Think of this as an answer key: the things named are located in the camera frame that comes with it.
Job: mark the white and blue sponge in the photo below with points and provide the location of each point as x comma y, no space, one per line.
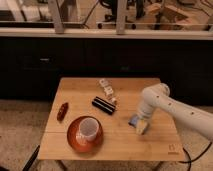
140,125

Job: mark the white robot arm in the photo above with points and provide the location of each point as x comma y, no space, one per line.
158,96

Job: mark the white ceramic cup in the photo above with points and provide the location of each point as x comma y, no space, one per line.
87,130

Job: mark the black striped rectangular box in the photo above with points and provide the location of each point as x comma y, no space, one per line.
103,105

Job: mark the wooden table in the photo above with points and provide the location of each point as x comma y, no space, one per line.
120,141

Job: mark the dark red oblong object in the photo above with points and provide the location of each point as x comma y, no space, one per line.
62,111

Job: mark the orange round plate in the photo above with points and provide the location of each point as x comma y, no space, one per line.
87,146

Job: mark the dark cabinet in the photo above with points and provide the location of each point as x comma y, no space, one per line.
30,67

